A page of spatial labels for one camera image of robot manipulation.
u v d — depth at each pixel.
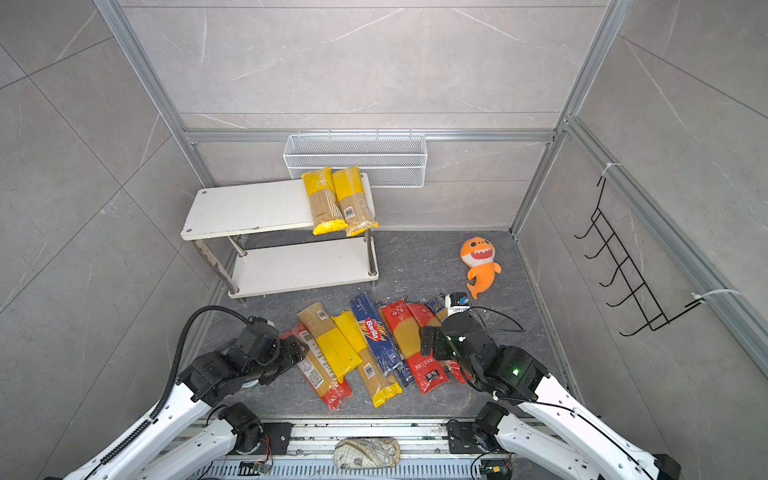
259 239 1.19
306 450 0.73
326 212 0.72
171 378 0.49
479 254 1.01
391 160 1.01
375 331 0.86
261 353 0.58
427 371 0.79
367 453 0.69
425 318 0.91
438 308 0.95
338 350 0.86
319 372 0.81
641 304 0.63
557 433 0.44
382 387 0.80
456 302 0.61
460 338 0.49
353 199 0.76
